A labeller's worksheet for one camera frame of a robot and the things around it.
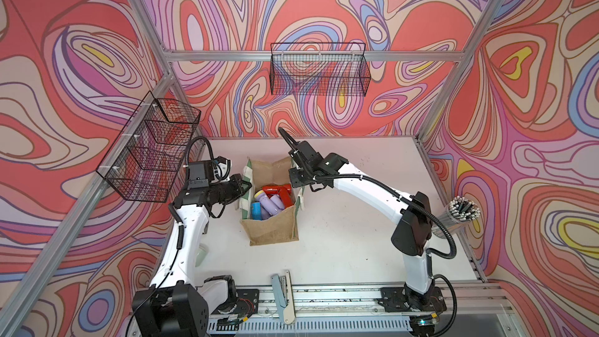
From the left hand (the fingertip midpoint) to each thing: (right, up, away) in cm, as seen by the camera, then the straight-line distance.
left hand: (253, 185), depth 78 cm
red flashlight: (+5, -3, +13) cm, 14 cm away
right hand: (+15, 0, +6) cm, 16 cm away
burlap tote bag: (+1, +3, +8) cm, 9 cm away
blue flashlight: (0, -10, +6) cm, 12 cm away
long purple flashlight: (+4, -7, +6) cm, 10 cm away
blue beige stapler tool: (+11, -35, -6) cm, 37 cm away
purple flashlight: (+7, -7, +9) cm, 14 cm away
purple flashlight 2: (+3, -12, +7) cm, 14 cm away
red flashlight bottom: (+11, -6, +11) cm, 16 cm away
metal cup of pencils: (+70, -9, -1) cm, 70 cm away
